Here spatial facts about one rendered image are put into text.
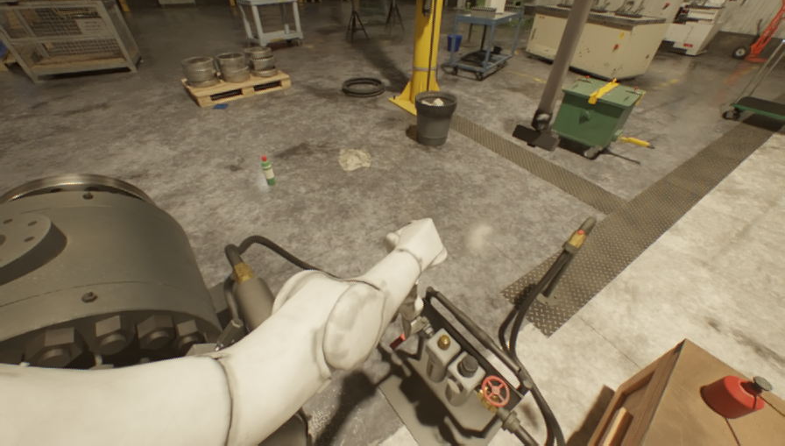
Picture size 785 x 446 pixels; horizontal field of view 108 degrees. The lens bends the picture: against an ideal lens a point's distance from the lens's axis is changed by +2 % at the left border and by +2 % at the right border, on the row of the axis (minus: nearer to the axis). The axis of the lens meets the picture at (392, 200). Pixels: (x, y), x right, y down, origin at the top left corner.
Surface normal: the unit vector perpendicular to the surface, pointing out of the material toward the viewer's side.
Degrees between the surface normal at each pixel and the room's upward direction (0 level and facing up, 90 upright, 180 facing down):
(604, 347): 0
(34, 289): 14
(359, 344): 76
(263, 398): 58
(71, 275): 23
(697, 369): 0
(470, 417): 0
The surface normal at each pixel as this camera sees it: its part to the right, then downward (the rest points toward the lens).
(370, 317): 0.87, 0.01
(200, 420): 0.89, -0.28
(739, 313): 0.01, -0.77
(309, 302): -0.11, -0.91
